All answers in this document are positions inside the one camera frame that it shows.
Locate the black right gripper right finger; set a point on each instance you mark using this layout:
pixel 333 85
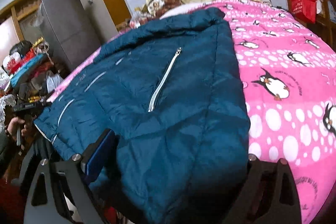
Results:
pixel 269 194

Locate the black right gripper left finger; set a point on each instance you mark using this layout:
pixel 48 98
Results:
pixel 54 182

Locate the blue quilted down jacket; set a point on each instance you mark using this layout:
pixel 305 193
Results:
pixel 171 92

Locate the person's left hand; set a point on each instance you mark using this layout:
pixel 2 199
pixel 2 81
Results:
pixel 18 123

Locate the pile of colourful clutter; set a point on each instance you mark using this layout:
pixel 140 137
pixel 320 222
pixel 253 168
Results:
pixel 30 74

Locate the pink penguin pattern bedspread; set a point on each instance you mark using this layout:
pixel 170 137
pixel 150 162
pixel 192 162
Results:
pixel 288 78

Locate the red gift bag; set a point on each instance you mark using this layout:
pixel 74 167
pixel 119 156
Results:
pixel 305 10

